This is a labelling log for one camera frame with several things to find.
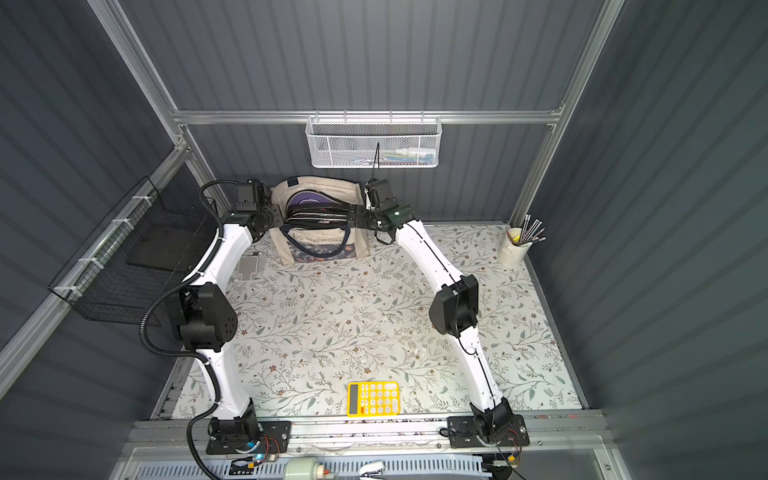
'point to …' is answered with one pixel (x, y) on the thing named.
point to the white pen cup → (510, 252)
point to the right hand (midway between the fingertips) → (361, 215)
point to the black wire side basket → (153, 239)
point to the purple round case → (309, 198)
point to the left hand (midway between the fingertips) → (275, 212)
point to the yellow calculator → (373, 399)
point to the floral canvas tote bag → (295, 245)
